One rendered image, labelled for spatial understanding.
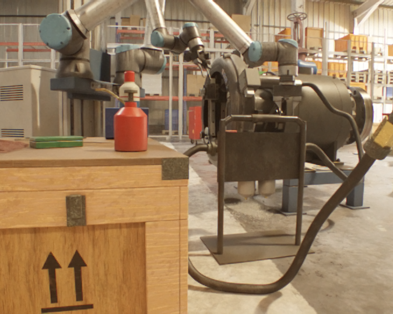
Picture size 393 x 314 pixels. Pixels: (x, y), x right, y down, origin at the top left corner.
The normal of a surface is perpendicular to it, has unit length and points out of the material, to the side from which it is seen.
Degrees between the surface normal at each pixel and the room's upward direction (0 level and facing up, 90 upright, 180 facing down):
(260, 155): 90
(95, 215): 90
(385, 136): 109
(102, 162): 90
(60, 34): 93
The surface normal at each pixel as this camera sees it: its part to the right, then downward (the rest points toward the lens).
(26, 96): -0.37, 0.07
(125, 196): 0.26, 0.08
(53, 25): -0.04, 0.13
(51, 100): 0.93, 0.04
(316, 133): 0.23, 0.50
